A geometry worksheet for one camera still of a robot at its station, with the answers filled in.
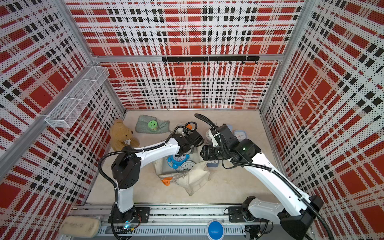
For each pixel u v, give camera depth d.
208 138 0.65
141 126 1.12
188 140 0.65
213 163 0.88
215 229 0.69
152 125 1.05
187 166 0.86
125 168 0.48
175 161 0.91
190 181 0.75
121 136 0.84
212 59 0.90
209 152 0.59
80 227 0.67
